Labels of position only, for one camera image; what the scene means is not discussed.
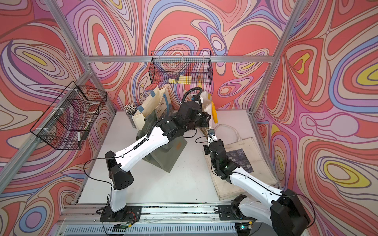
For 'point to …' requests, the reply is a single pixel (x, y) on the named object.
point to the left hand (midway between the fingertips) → (213, 116)
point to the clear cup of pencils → (130, 110)
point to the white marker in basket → (78, 136)
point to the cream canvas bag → (246, 154)
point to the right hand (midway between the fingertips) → (211, 140)
